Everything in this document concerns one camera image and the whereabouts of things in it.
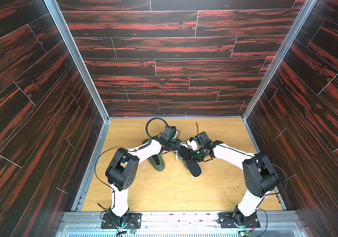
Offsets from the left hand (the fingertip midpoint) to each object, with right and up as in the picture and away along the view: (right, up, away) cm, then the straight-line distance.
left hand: (182, 145), depth 93 cm
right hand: (+4, -8, -1) cm, 8 cm away
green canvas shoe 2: (+1, -9, -5) cm, 10 cm away
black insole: (+6, -11, -10) cm, 16 cm away
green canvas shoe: (-16, -9, -2) cm, 19 cm away
